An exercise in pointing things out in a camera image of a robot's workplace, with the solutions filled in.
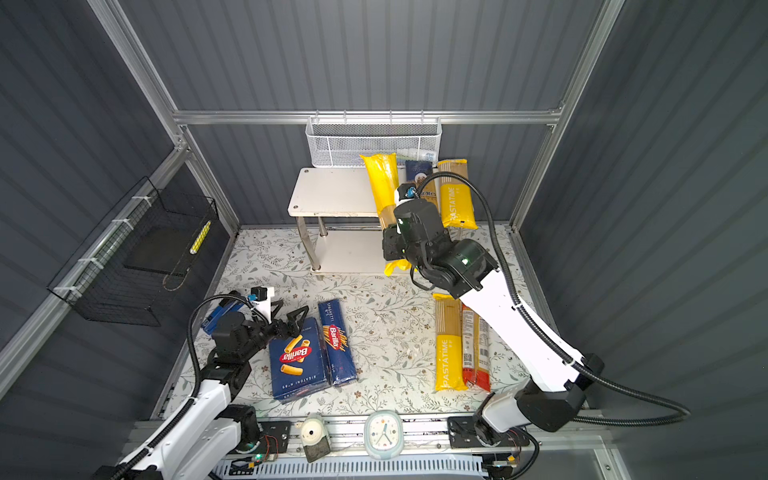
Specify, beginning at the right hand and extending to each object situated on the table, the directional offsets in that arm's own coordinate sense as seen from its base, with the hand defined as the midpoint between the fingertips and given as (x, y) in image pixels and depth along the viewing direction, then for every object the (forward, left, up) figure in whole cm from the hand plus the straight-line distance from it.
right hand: (392, 232), depth 65 cm
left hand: (-4, +28, -24) cm, 37 cm away
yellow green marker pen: (+10, +52, -10) cm, 54 cm away
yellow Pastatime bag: (-10, -15, -37) cm, 41 cm away
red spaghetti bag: (-12, -23, -36) cm, 45 cm away
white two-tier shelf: (+47, +24, -41) cm, 68 cm away
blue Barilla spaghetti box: (-14, +16, -36) cm, 42 cm away
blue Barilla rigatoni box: (-17, +26, -32) cm, 45 cm away
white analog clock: (-33, +3, -37) cm, 49 cm away
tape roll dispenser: (-35, +18, -31) cm, 50 cm away
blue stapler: (+1, +54, -34) cm, 64 cm away
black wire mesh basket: (-2, +64, -8) cm, 65 cm away
